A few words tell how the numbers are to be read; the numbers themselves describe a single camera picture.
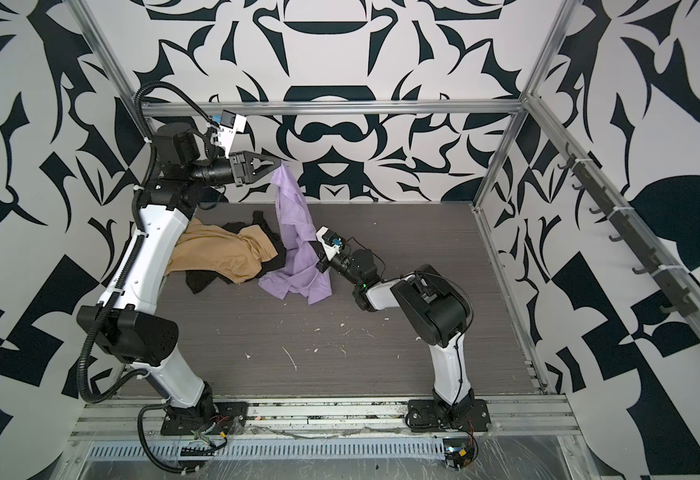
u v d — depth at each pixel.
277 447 0.71
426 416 0.74
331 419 0.76
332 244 0.74
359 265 0.72
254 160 0.65
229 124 0.59
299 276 0.91
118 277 0.45
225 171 0.59
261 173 0.63
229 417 0.73
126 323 0.43
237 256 0.98
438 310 0.53
